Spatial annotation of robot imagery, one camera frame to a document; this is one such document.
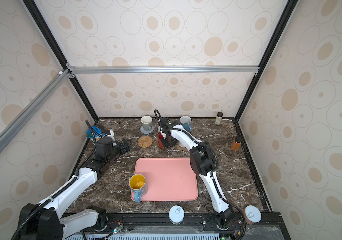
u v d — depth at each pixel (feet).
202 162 1.99
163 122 2.67
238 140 3.13
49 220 1.27
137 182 2.73
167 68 3.09
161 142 2.95
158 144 3.38
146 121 3.57
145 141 3.47
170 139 2.79
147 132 3.60
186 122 3.36
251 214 2.34
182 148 3.35
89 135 3.25
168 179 2.94
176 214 2.34
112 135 2.44
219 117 3.62
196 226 2.40
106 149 1.99
